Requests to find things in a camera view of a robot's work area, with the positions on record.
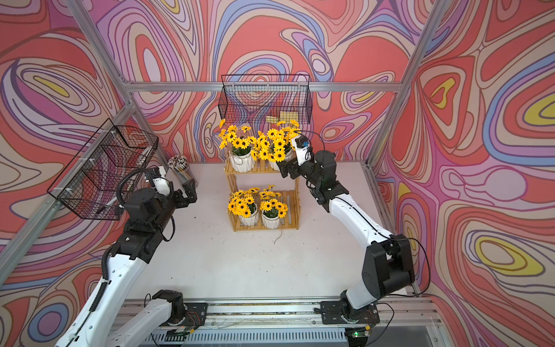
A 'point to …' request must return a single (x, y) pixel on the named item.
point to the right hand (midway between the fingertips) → (286, 157)
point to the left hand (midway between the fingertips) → (183, 181)
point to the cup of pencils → (180, 168)
